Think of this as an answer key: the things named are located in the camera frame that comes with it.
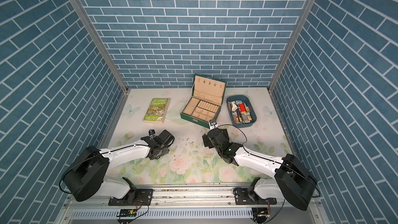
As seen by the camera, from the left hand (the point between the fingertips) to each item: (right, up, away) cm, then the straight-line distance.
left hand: (166, 151), depth 89 cm
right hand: (+27, +11, -3) cm, 29 cm away
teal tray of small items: (+47, +23, +16) cm, 55 cm away
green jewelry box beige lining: (+24, +31, +17) cm, 43 cm away
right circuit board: (+48, -22, -19) cm, 56 cm away
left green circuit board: (-14, -23, -17) cm, 32 cm away
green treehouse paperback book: (-11, +23, +16) cm, 30 cm away
